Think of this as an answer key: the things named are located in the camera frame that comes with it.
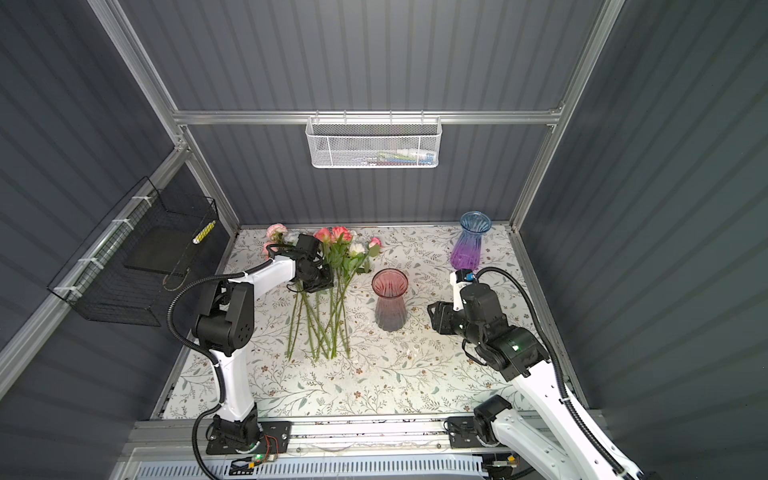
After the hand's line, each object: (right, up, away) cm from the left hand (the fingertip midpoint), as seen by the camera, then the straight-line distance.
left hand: (334, 283), depth 100 cm
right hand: (+31, -4, -28) cm, 42 cm away
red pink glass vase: (+19, +1, -16) cm, 25 cm away
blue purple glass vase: (+48, +11, +11) cm, 50 cm away
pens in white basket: (+21, +41, -7) cm, 46 cm away
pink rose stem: (+1, -13, -7) cm, 15 cm away
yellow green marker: (-32, +16, -19) cm, 41 cm away
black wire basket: (-43, +8, -28) cm, 52 cm away
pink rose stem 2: (+2, +8, +6) cm, 10 cm away
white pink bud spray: (+7, +12, +6) cm, 15 cm away
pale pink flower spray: (-25, +16, +11) cm, 32 cm away
